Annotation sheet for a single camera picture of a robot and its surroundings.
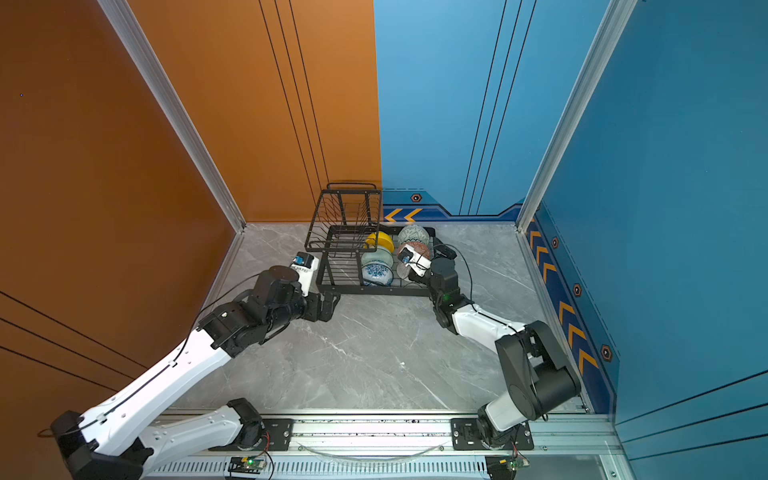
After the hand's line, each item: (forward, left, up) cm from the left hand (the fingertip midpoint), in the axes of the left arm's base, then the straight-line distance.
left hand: (326, 289), depth 73 cm
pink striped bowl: (+21, -20, -19) cm, 34 cm away
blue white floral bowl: (+20, -11, -20) cm, 31 cm away
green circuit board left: (-34, +19, -25) cm, 46 cm away
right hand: (+18, -27, -4) cm, 33 cm away
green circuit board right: (-34, -44, -24) cm, 60 cm away
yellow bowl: (+32, -12, -15) cm, 37 cm away
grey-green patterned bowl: (+37, -24, -17) cm, 48 cm away
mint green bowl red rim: (+25, -12, -17) cm, 33 cm away
